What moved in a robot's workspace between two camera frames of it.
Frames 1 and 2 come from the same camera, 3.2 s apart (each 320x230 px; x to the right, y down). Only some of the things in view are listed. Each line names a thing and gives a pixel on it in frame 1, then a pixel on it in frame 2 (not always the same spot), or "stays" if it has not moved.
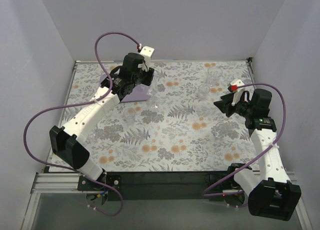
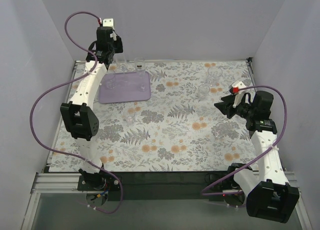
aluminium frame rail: x=49 y=182 stays
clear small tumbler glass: x=203 y=92 stays
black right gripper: x=229 y=105 stays
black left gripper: x=148 y=77 → x=118 y=45
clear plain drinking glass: x=154 y=88 → x=120 y=62
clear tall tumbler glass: x=214 y=74 stays
